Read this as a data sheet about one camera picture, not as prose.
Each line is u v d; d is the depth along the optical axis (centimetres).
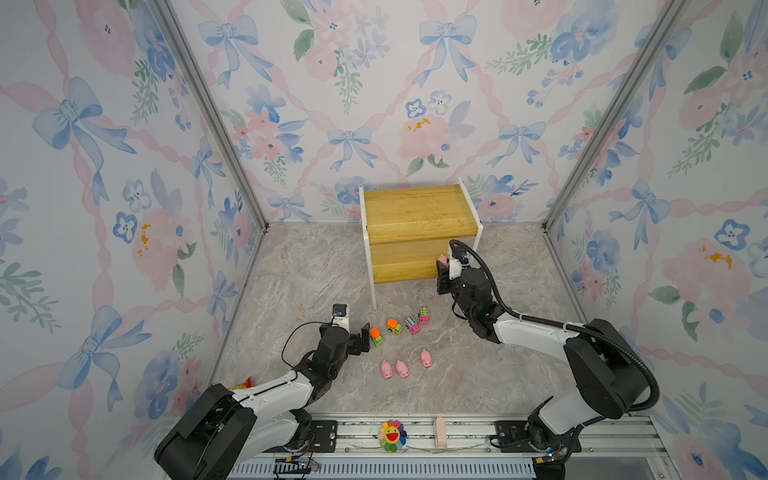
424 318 92
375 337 88
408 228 75
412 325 90
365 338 80
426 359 85
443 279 78
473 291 67
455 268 75
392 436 73
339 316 75
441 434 74
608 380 45
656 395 42
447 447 72
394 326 90
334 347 65
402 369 83
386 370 83
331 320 73
